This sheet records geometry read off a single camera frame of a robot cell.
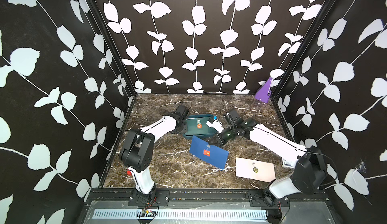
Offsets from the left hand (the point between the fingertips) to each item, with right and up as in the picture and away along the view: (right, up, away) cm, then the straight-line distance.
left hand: (182, 127), depth 94 cm
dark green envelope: (+10, +1, +2) cm, 11 cm away
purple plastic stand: (+60, +24, +18) cm, 68 cm away
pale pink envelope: (+45, -23, -10) cm, 52 cm away
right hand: (+16, -4, -18) cm, 24 cm away
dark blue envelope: (+18, -12, -19) cm, 29 cm away
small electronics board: (-15, -37, -24) cm, 47 cm away
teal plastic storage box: (+15, -4, -6) cm, 16 cm away
